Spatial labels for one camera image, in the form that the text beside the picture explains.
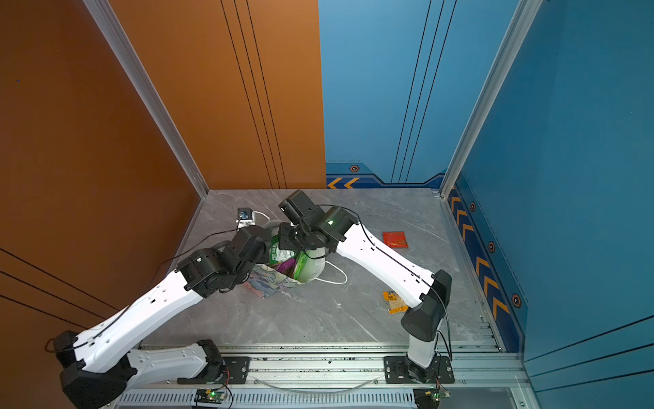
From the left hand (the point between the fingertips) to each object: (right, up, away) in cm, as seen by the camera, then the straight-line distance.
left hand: (263, 237), depth 72 cm
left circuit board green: (-15, -45, -1) cm, 47 cm away
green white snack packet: (+5, -4, -4) cm, 8 cm away
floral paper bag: (0, -13, +2) cm, 13 cm away
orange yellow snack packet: (+41, -24, +12) cm, 49 cm away
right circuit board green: (+49, -43, -3) cm, 65 cm away
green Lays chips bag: (+10, -12, +9) cm, 18 cm away
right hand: (+6, -1, -2) cm, 6 cm away
